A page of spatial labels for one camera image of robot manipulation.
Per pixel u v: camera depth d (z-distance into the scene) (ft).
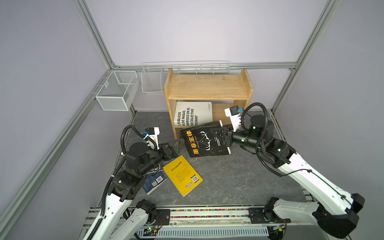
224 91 2.33
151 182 2.76
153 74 3.19
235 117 1.75
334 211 1.29
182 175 2.79
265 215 2.15
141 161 1.46
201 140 2.10
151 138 1.86
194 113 2.78
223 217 2.47
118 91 3.36
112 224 1.31
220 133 1.90
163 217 2.41
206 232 5.18
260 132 1.45
